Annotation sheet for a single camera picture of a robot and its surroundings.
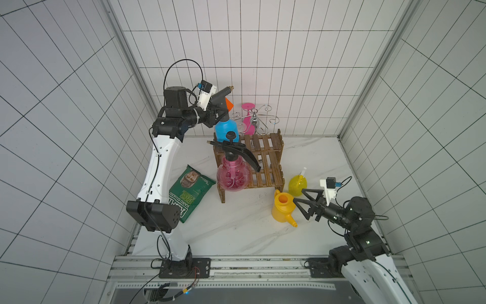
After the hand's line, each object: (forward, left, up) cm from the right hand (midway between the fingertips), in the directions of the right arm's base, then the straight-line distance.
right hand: (293, 197), depth 67 cm
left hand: (+24, +27, +19) cm, 41 cm away
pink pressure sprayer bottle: (+10, +23, -2) cm, 25 cm away
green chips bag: (+10, +46, -18) cm, 50 cm away
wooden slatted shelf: (+21, +9, +2) cm, 23 cm away
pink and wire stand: (+38, +16, +4) cm, 41 cm away
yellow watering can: (+3, +1, -13) cm, 13 cm away
